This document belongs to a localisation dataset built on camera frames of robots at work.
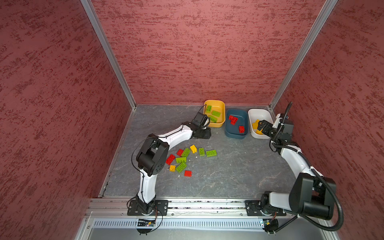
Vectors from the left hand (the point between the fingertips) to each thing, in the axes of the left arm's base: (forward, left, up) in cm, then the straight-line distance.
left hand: (207, 137), depth 93 cm
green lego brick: (+31, -3, -5) cm, 32 cm away
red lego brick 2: (-8, +18, -5) cm, 20 cm away
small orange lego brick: (-18, +21, -7) cm, 29 cm away
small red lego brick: (+21, -19, -5) cm, 29 cm away
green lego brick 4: (-8, +14, -5) cm, 17 cm away
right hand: (+2, -33, +9) cm, 34 cm away
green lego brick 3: (-8, -3, -6) cm, 10 cm away
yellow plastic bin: (+30, -8, -6) cm, 32 cm away
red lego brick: (+10, -25, -4) cm, 27 cm away
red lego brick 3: (-21, +12, -7) cm, 25 cm away
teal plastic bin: (+19, -24, -9) cm, 32 cm away
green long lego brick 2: (-17, +16, -6) cm, 25 cm away
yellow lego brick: (-4, -28, +13) cm, 31 cm away
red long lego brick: (+19, -21, -5) cm, 29 cm away
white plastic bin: (+23, -42, -3) cm, 48 cm away
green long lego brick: (+25, -9, -5) cm, 27 cm away
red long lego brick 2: (-13, +23, -6) cm, 27 cm away
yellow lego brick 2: (-5, +9, -5) cm, 12 cm away
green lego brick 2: (+20, -5, -5) cm, 21 cm away
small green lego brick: (-7, +4, -5) cm, 10 cm away
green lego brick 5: (-13, +16, -4) cm, 21 cm away
